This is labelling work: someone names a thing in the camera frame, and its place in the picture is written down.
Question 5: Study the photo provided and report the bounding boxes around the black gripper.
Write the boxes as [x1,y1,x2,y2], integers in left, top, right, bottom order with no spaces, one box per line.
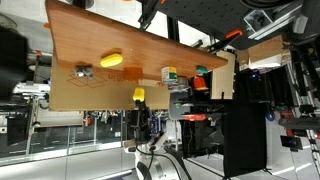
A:
[128,99,152,143]

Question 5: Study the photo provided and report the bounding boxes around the orange plastic bowl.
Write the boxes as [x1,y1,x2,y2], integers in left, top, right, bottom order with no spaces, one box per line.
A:
[123,66,144,82]

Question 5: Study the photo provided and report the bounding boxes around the yellow green food can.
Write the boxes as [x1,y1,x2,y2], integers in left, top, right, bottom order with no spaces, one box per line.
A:
[161,66,179,84]

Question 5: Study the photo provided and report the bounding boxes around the stainless steel pot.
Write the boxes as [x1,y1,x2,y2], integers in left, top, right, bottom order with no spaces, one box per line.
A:
[167,75,190,93]

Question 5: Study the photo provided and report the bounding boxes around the yellow toy lemon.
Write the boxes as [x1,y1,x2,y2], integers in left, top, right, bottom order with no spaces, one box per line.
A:
[99,52,124,68]

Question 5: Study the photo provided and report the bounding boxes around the brown cardboard sheet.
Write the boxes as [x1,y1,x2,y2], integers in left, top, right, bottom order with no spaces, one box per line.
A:
[49,54,171,112]

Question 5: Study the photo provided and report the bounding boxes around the yellow emergency stop button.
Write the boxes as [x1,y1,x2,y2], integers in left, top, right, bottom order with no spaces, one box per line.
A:
[193,75,210,92]

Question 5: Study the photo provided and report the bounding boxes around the small grey metal object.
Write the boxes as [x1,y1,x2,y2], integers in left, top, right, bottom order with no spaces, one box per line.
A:
[74,65,94,78]

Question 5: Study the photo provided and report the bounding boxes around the teal toy cucumber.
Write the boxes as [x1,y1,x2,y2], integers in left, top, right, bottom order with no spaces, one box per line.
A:
[195,65,209,75]

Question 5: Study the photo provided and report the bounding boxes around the wooden table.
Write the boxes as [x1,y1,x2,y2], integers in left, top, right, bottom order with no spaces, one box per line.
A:
[44,0,229,81]

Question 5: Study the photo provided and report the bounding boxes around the light plywood panel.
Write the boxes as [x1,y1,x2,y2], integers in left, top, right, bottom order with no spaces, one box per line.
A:
[210,50,236,100]

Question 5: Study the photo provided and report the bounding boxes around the black hanging cloth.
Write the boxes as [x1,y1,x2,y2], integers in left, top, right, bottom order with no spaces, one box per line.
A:
[222,99,268,178]

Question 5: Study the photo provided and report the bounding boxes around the black perforated breadboard table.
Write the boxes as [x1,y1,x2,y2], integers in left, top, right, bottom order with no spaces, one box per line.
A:
[156,0,301,51]

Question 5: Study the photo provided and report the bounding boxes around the small cardboard box white label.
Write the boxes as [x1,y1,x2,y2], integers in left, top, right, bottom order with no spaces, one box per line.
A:
[247,34,285,70]

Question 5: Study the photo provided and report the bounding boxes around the aluminium extrusion with plate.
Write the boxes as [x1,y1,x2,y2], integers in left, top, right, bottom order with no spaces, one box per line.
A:
[243,8,294,41]

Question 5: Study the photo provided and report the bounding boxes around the black clamp orange handle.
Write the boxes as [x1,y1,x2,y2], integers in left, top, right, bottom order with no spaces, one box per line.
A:
[138,0,168,31]
[206,28,244,54]

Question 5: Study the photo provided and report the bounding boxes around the black cable bundle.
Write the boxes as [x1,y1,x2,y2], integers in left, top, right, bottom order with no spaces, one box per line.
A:
[239,0,298,9]

